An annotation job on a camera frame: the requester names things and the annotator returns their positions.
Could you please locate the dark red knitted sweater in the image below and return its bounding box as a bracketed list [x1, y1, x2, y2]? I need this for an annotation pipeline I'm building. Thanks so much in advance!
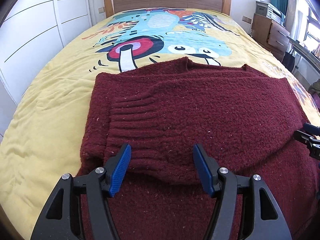
[79, 57, 319, 239]

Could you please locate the olive jacket on chair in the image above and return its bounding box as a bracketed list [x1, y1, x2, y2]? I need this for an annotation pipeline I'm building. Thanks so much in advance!
[308, 79, 320, 96]

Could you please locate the glass desk with clutter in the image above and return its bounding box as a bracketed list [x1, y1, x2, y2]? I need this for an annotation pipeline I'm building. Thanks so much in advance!
[287, 36, 320, 69]

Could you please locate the black bag beside chest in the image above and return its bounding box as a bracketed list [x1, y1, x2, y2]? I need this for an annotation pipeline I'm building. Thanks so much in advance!
[282, 48, 296, 72]

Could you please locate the yellow printed duvet cover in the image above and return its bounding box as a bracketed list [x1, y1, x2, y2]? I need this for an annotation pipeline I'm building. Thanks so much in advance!
[1, 8, 319, 239]

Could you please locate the wooden chest of drawers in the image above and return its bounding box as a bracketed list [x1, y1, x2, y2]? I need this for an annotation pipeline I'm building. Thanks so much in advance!
[252, 14, 290, 62]

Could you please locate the white printer on chest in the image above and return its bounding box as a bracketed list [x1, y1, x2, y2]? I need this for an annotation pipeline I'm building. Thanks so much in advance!
[255, 1, 285, 26]

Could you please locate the white wardrobe with drawers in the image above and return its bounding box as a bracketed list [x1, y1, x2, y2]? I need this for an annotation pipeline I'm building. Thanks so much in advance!
[1, 0, 92, 103]

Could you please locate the window with dark frame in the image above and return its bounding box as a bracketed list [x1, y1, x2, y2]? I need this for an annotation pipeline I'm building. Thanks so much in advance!
[297, 0, 319, 52]

